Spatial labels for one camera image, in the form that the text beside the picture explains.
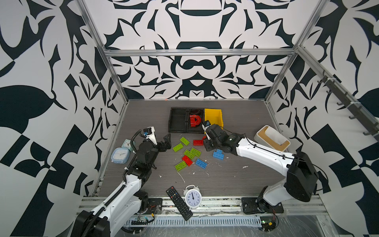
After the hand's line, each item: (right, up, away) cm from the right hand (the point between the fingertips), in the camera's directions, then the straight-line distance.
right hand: (206, 139), depth 84 cm
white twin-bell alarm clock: (-7, -28, -8) cm, 30 cm away
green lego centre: (-10, -10, +8) cm, 16 cm away
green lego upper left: (-17, -7, +11) cm, 21 cm away
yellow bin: (+8, +13, +23) cm, 27 cm away
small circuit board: (+28, -39, -13) cm, 50 cm away
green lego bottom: (-14, -16, +3) cm, 22 cm away
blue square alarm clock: (-50, -10, +5) cm, 51 cm away
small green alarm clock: (-49, -5, +10) cm, 50 cm away
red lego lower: (-11, -13, +5) cm, 18 cm away
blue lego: (+8, -10, +6) cm, 14 cm away
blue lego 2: (-3, -15, +4) cm, 15 cm away
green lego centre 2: (-5, -10, +8) cm, 13 cm away
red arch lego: (-5, +10, +21) cm, 24 cm away
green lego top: (-12, -3, +13) cm, 19 cm away
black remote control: (-14, -30, -10) cm, 35 cm away
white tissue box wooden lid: (+41, 0, +10) cm, 43 cm away
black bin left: (-17, +10, +20) cm, 28 cm away
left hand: (-24, +4, -3) cm, 25 cm away
